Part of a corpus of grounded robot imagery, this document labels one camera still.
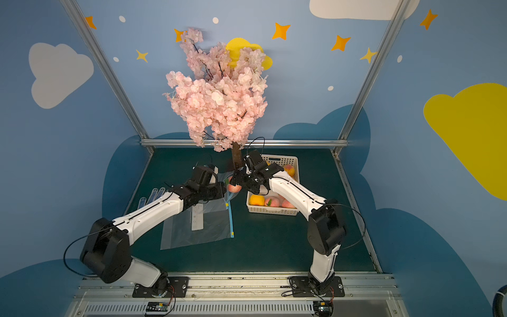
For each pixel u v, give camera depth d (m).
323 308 0.73
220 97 0.55
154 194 1.01
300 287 0.74
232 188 0.86
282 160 1.11
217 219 0.93
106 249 0.43
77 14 0.70
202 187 0.67
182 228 0.87
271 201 0.91
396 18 0.71
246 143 0.94
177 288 0.75
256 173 0.66
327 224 0.47
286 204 0.92
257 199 0.93
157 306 0.72
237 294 0.74
